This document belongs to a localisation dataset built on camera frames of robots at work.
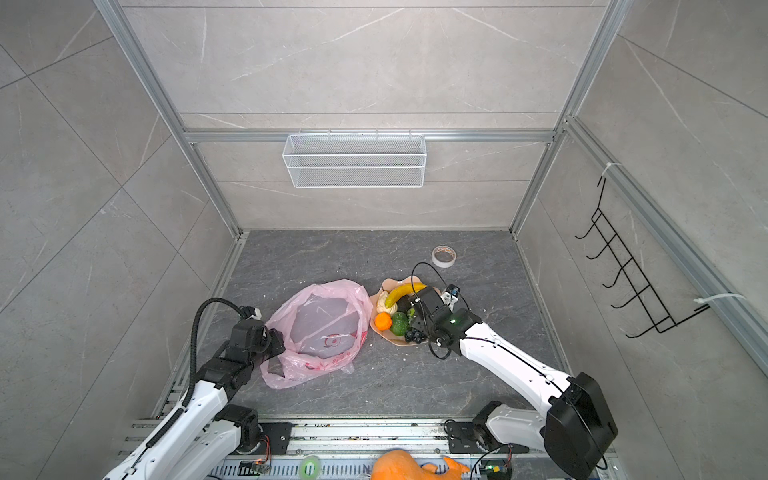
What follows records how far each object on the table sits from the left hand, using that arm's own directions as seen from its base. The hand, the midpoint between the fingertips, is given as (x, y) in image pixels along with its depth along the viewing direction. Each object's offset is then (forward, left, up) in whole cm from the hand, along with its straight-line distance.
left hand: (278, 329), depth 84 cm
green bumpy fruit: (+5, -39, -1) cm, 39 cm away
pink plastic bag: (+4, -11, -8) cm, 14 cm away
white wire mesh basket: (+51, -22, +22) cm, 59 cm away
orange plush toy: (-33, -33, +1) cm, 47 cm away
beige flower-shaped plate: (+16, -33, -3) cm, 36 cm away
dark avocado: (+9, -37, -3) cm, 38 cm away
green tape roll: (-32, -12, -8) cm, 35 cm away
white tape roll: (+32, -54, -9) cm, 64 cm away
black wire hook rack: (0, -88, +25) cm, 91 cm away
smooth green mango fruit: (+1, -35, 0) cm, 35 cm away
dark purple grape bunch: (-3, -39, 0) cm, 39 cm away
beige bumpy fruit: (+7, -30, -1) cm, 31 cm away
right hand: (+1, -42, +3) cm, 42 cm away
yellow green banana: (+12, -37, -1) cm, 39 cm away
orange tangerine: (+1, -30, 0) cm, 30 cm away
